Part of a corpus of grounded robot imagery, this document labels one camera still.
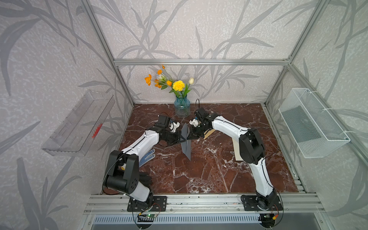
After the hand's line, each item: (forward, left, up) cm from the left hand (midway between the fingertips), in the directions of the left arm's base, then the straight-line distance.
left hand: (185, 139), depth 85 cm
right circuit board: (-38, -43, -17) cm, 60 cm away
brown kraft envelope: (+2, -14, +5) cm, 15 cm away
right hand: (+4, 0, -3) cm, 5 cm away
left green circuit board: (-36, +16, -12) cm, 42 cm away
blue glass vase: (+29, +4, -2) cm, 29 cm away
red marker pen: (-6, +40, +19) cm, 45 cm away
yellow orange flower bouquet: (+41, +18, +12) cm, 47 cm away
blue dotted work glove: (-5, +25, -13) cm, 28 cm away
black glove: (-19, +23, -13) cm, 33 cm away
